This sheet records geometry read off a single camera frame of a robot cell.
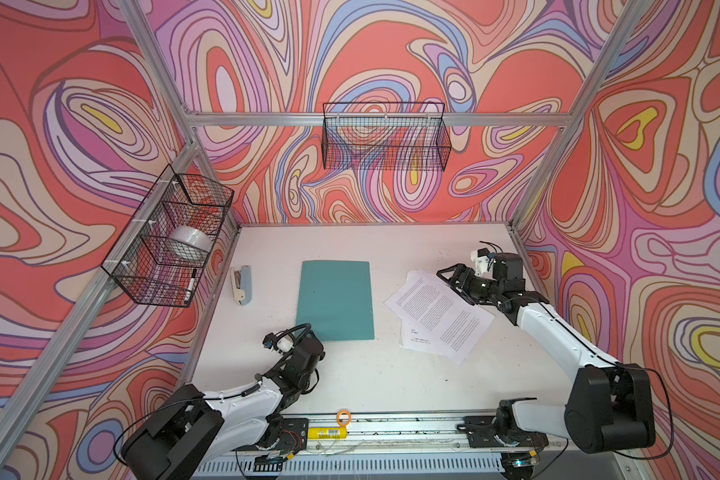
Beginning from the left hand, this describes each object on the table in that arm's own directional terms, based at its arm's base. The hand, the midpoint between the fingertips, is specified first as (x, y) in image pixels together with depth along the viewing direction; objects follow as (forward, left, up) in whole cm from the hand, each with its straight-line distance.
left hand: (319, 332), depth 89 cm
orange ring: (-22, -10, -2) cm, 24 cm away
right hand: (+9, -37, +12) cm, 40 cm away
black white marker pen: (+1, +29, +24) cm, 37 cm away
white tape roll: (+10, +29, +30) cm, 43 cm away
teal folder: (+13, -4, -2) cm, 14 cm away
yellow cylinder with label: (-26, -4, 0) cm, 27 cm away
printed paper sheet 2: (0, -30, -3) cm, 30 cm away
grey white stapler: (+17, +27, +1) cm, 32 cm away
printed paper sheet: (+6, -37, -2) cm, 38 cm away
